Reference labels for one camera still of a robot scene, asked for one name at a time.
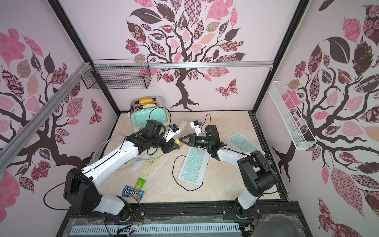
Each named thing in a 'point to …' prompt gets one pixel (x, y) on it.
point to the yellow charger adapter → (178, 142)
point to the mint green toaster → (139, 115)
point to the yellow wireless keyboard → (146, 165)
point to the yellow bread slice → (146, 100)
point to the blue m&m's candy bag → (128, 191)
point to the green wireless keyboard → (195, 165)
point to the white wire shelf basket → (300, 133)
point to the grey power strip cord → (107, 137)
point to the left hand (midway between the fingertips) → (174, 146)
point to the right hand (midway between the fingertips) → (179, 141)
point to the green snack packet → (140, 183)
